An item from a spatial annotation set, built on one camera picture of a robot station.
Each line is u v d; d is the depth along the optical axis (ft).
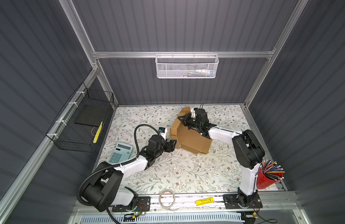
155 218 2.53
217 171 2.77
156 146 2.22
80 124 2.39
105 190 1.39
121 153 2.99
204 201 2.40
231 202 2.38
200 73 3.03
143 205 2.37
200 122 2.47
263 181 2.31
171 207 2.41
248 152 1.70
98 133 2.31
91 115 2.52
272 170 2.39
